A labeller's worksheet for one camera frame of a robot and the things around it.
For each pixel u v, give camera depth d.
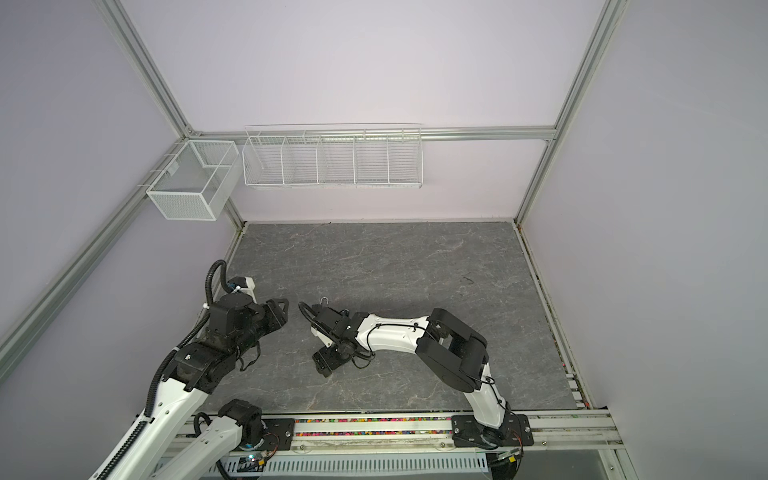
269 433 0.74
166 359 0.50
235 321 0.53
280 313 0.70
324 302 0.99
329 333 0.67
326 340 0.71
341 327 0.68
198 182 0.96
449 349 0.50
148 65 0.77
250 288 0.67
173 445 0.46
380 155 1.05
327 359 0.74
